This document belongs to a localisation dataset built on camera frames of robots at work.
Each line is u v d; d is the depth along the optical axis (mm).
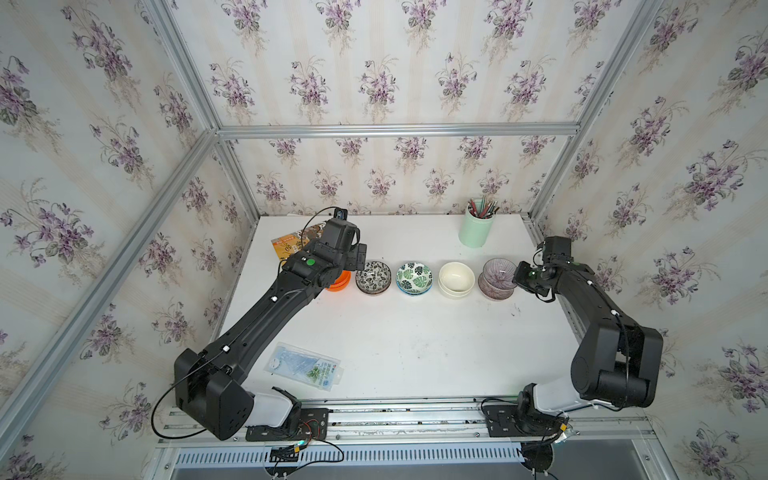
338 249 570
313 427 723
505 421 732
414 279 983
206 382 382
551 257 700
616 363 436
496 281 928
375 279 983
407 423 751
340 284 922
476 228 1025
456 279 959
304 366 820
